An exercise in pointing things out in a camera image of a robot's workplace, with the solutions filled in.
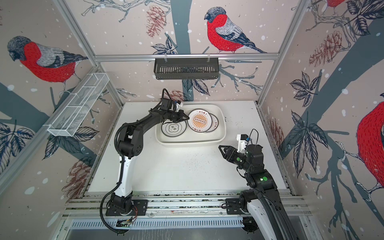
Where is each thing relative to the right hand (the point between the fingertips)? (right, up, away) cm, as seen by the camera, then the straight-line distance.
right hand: (219, 149), depth 73 cm
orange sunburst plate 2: (+2, +12, +33) cm, 35 cm away
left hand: (-17, +16, +24) cm, 33 cm away
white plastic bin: (-14, +2, +24) cm, 28 cm away
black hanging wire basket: (-19, +51, +31) cm, 63 cm away
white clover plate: (-27, +7, +30) cm, 41 cm away
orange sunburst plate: (-9, +14, +28) cm, 32 cm away
